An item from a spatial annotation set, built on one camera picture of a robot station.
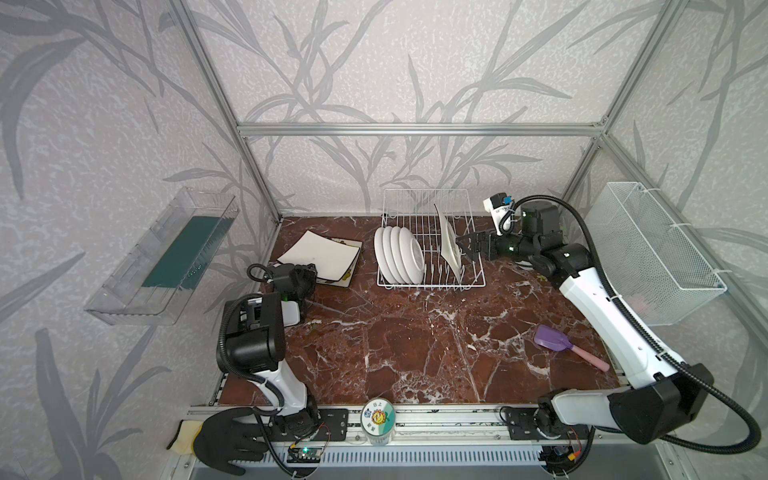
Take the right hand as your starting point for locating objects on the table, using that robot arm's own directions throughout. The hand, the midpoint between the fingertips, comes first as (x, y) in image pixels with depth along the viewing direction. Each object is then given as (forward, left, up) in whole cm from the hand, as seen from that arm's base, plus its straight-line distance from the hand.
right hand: (471, 228), depth 75 cm
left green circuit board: (-45, +42, -32) cm, 69 cm away
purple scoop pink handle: (-18, -28, -30) cm, 45 cm away
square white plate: (+3, +3, -14) cm, 15 cm away
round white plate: (+3, +24, -15) cm, 29 cm away
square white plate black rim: (+11, +43, -29) cm, 53 cm away
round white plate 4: (+4, +15, -18) cm, 24 cm away
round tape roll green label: (-39, +23, -22) cm, 50 cm away
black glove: (-42, +61, -28) cm, 80 cm away
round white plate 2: (+3, +22, -16) cm, 27 cm away
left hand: (+8, +45, -20) cm, 50 cm away
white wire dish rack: (+38, +13, -31) cm, 51 cm away
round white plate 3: (+3, +19, -16) cm, 25 cm away
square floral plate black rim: (+3, +37, -29) cm, 47 cm away
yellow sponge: (-42, +71, -30) cm, 88 cm away
